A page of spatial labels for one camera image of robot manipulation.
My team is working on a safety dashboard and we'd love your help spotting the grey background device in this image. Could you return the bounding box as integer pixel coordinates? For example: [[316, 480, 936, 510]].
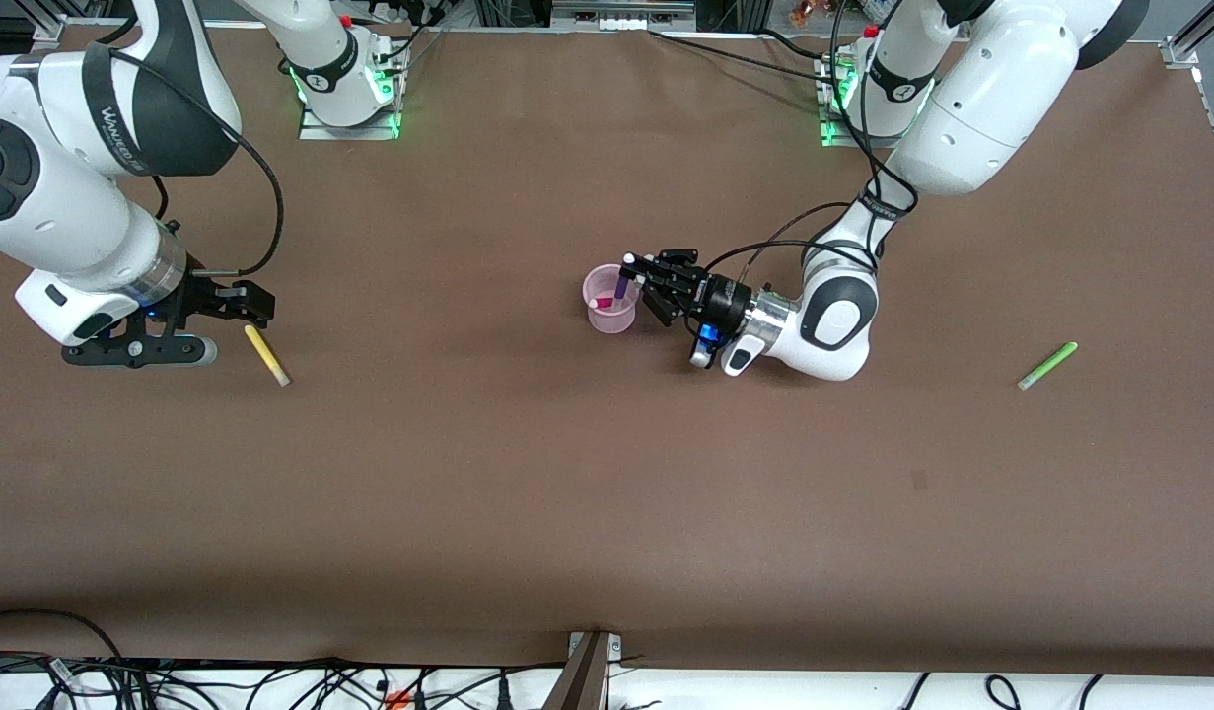
[[552, 0, 697, 32]]

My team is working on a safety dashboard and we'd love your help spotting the black looped floor cable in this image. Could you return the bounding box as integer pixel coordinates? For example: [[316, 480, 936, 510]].
[[0, 608, 124, 664]]

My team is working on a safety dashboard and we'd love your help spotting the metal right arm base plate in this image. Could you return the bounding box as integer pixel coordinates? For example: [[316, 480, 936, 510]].
[[299, 39, 403, 141]]

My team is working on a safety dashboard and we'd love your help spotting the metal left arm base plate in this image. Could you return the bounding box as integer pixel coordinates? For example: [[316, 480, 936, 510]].
[[819, 54, 925, 150]]

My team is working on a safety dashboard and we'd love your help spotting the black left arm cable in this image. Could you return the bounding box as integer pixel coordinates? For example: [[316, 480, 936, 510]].
[[705, 0, 924, 293]]

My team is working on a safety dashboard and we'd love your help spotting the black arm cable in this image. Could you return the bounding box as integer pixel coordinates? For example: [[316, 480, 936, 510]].
[[104, 47, 286, 278], [705, 0, 924, 293]]

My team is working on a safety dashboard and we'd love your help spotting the black cable by base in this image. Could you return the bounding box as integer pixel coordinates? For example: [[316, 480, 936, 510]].
[[375, 0, 455, 66]]

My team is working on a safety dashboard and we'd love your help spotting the aluminium profile corner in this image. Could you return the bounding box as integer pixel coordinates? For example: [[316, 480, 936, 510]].
[[1159, 0, 1214, 70]]

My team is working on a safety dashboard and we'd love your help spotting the green marker pen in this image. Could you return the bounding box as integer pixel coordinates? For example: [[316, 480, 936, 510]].
[[1017, 341, 1079, 391]]

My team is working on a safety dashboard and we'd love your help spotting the yellow marker pen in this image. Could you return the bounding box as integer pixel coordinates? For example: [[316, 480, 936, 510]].
[[244, 324, 292, 388]]

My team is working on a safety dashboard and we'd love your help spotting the pink mesh pen holder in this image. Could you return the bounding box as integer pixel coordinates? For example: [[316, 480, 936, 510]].
[[583, 264, 641, 335]]

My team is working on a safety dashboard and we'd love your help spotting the short black table cable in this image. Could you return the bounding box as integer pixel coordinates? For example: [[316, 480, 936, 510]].
[[754, 27, 832, 58]]

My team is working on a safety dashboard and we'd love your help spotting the grey table frame strut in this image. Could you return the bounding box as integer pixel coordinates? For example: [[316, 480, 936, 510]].
[[542, 629, 624, 710]]

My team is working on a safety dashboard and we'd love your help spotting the long black floor cable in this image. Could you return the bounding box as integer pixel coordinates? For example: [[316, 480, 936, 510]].
[[123, 655, 568, 683]]

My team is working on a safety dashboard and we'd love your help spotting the long black table cable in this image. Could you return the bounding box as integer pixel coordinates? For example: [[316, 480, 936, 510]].
[[649, 29, 836, 84]]

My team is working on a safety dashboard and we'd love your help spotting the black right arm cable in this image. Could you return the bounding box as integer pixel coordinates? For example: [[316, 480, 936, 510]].
[[104, 47, 286, 278]]

